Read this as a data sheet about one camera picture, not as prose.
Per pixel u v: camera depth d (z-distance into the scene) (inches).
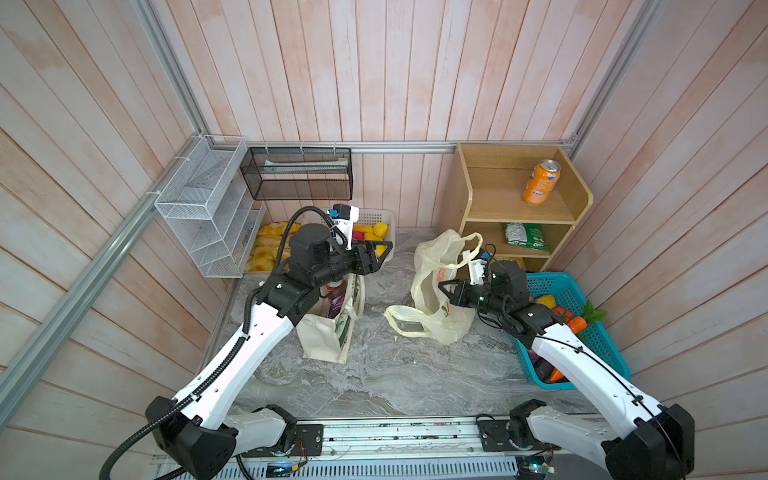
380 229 44.4
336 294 35.9
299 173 41.2
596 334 33.0
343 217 22.5
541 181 30.1
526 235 35.9
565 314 35.5
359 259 22.6
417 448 28.8
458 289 26.3
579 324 33.7
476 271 27.4
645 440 14.9
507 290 22.8
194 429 14.6
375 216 45.0
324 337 30.6
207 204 27.0
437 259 29.9
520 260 41.8
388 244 25.0
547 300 37.3
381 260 24.0
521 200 33.2
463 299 26.3
